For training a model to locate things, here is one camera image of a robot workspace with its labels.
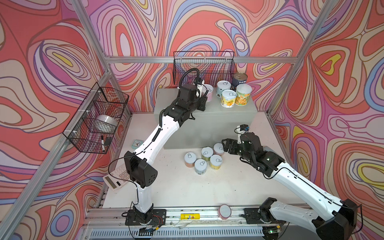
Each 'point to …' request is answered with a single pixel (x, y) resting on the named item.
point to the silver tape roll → (105, 124)
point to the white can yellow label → (215, 162)
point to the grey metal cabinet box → (206, 129)
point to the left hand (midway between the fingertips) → (205, 95)
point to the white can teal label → (200, 166)
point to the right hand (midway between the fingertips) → (229, 145)
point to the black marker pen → (103, 143)
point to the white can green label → (206, 152)
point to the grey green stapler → (268, 149)
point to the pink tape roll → (224, 211)
